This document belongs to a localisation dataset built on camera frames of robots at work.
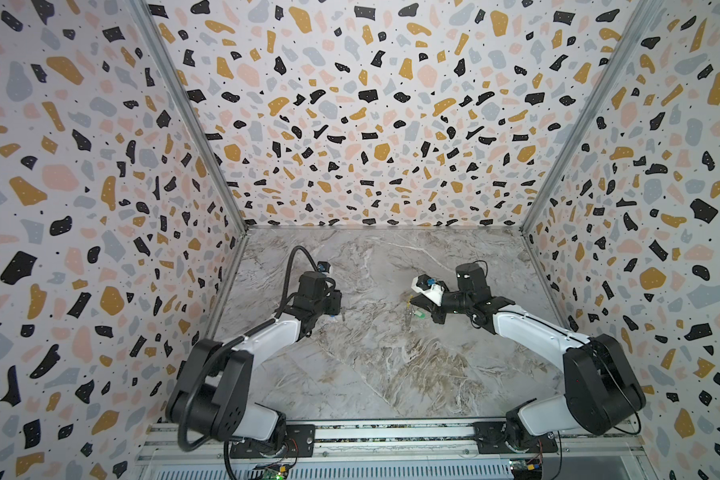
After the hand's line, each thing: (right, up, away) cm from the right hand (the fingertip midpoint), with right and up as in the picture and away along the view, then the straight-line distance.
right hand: (414, 294), depth 84 cm
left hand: (-22, +1, +6) cm, 23 cm away
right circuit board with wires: (+25, -40, -13) cm, 49 cm away
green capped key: (+3, -8, +13) cm, 16 cm away
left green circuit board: (-34, -40, -14) cm, 54 cm away
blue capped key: (-24, -9, +11) cm, 28 cm away
